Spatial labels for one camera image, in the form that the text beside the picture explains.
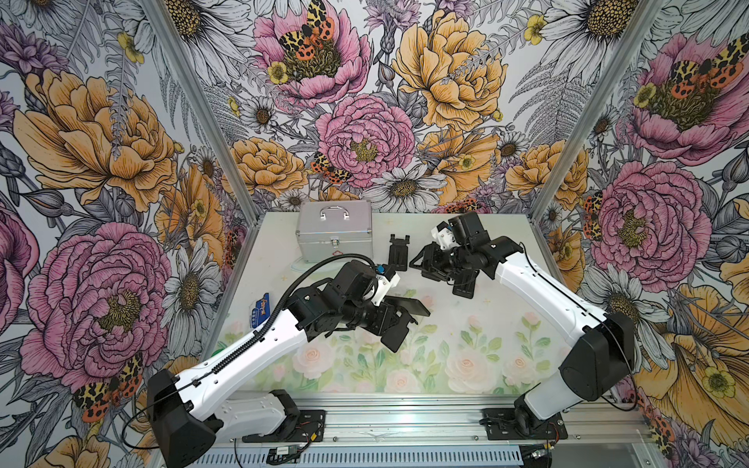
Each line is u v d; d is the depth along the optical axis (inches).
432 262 27.5
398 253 39.9
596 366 16.6
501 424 28.8
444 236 30.2
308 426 29.3
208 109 35.4
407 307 28.6
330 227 40.0
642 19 28.5
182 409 15.1
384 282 25.4
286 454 27.9
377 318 24.1
